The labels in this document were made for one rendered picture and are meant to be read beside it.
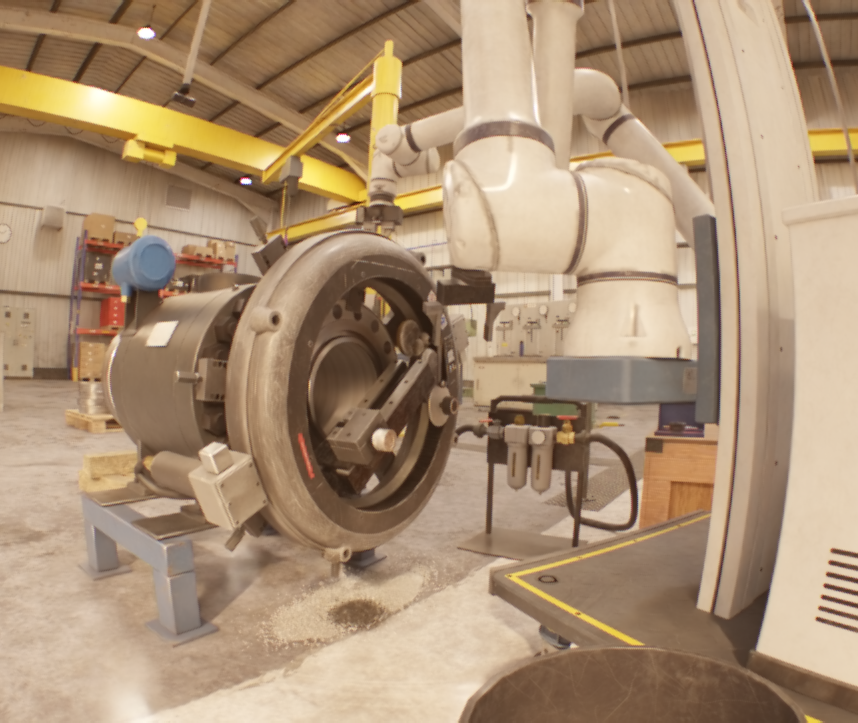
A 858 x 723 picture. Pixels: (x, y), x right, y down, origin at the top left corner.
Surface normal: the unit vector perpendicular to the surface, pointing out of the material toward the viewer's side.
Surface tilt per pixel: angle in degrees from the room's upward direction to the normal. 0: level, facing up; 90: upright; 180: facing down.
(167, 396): 95
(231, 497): 90
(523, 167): 80
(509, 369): 90
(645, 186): 91
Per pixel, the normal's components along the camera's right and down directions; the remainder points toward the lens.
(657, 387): 0.46, 0.00
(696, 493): -0.52, -0.02
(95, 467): 0.87, 0.01
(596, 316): -0.69, -0.40
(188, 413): -0.51, 0.19
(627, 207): 0.05, -0.04
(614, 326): -0.53, -0.40
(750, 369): -0.89, -0.03
